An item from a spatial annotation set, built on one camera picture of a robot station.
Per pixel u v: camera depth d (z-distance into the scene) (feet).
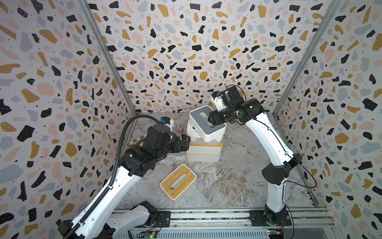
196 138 2.48
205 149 2.56
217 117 2.13
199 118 2.49
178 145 1.86
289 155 1.55
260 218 2.40
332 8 2.36
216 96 2.13
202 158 3.03
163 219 2.42
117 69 3.11
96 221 1.19
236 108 1.77
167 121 1.86
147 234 2.31
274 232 2.34
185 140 1.92
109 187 1.26
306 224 2.46
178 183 2.74
